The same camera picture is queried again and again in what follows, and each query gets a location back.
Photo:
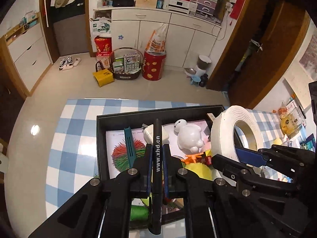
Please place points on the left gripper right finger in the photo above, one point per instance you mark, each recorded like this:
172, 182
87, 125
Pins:
180, 182

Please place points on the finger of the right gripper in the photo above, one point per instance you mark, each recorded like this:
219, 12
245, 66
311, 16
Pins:
232, 171
250, 157

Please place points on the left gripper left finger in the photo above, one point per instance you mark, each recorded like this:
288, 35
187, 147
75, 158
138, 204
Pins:
114, 198

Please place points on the green thread spool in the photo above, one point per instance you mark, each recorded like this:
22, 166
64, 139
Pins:
139, 213

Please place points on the white tape roll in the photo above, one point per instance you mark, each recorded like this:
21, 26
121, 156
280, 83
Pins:
224, 128

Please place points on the yellow chick toy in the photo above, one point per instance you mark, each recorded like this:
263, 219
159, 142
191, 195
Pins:
199, 164

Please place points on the black marker pen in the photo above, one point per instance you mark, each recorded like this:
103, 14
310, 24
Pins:
157, 189

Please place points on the white baymax figure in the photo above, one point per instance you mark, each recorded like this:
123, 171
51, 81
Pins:
188, 137

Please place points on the orange rubber string ball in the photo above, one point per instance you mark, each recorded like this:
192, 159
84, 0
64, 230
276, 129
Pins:
120, 156

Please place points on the open white book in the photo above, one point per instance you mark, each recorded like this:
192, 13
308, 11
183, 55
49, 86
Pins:
145, 134

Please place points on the black storage tray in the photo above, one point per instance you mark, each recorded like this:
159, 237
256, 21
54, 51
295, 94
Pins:
225, 204

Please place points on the pet feeder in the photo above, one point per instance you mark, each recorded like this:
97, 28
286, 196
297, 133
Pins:
203, 63

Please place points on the brown wooden door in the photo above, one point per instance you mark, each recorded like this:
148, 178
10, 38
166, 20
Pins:
264, 42

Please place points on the red round tin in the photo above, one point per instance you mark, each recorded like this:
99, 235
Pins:
153, 65

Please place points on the yellow paper bag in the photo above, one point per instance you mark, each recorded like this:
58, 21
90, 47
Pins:
102, 75

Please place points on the dark wicker basket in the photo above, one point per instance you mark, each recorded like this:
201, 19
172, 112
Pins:
126, 63

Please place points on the white cabinet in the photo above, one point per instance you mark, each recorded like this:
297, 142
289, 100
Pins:
185, 37

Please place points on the orange plastic bag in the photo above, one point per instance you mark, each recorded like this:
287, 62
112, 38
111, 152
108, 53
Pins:
156, 43

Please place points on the pair of sneakers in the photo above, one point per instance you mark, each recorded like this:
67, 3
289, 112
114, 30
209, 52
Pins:
68, 63

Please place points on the white printer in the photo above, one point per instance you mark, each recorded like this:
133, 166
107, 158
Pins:
181, 6

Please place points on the black bag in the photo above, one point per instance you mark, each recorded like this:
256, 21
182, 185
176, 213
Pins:
123, 3

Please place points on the white drawer unit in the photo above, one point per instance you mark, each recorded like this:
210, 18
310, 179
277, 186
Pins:
25, 57

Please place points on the wall calendar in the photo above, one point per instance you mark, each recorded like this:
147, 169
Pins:
302, 70

